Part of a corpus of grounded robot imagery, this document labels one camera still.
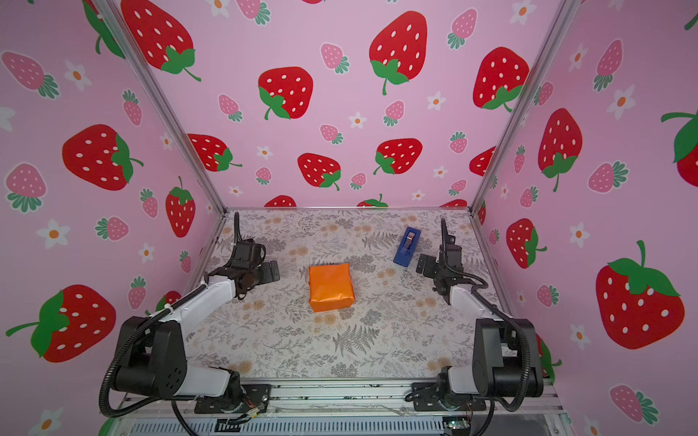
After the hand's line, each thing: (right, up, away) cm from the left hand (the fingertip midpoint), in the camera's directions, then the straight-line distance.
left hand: (266, 271), depth 92 cm
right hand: (+57, +3, 0) cm, 57 cm away
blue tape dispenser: (+51, +8, +9) cm, 52 cm away
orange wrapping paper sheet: (+23, -5, -3) cm, 23 cm away
